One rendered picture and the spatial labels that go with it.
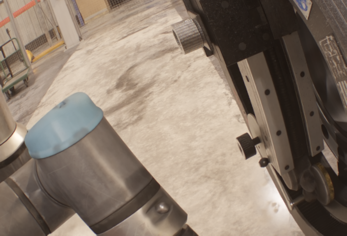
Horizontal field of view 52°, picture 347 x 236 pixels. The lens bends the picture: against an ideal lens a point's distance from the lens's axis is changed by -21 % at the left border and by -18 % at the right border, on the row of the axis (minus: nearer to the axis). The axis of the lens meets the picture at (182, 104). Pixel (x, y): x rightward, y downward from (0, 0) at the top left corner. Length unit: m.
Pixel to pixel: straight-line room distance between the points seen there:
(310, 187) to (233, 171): 0.94
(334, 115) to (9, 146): 0.62
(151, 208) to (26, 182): 0.17
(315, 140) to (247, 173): 0.91
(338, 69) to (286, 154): 0.37
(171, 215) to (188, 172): 1.42
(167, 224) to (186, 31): 0.25
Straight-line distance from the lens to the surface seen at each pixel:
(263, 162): 0.80
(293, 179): 0.76
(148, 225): 0.36
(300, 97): 0.68
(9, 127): 0.73
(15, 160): 0.72
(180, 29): 0.52
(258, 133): 0.82
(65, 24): 7.97
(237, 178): 1.61
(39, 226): 0.46
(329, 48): 0.36
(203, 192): 1.62
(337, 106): 0.79
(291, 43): 0.64
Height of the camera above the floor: 0.86
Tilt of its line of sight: 20 degrees down
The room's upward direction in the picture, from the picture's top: 24 degrees counter-clockwise
